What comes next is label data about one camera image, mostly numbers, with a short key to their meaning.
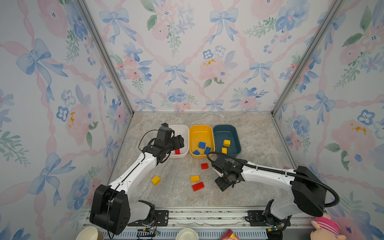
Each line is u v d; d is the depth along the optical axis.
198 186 0.84
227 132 1.08
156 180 0.84
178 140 0.76
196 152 0.96
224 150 0.95
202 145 1.01
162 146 0.63
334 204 0.43
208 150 0.97
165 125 0.76
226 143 1.00
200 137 1.04
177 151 0.95
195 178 0.87
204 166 0.92
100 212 0.41
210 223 0.73
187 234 0.72
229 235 0.66
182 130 1.09
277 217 0.62
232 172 0.61
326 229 0.66
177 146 0.75
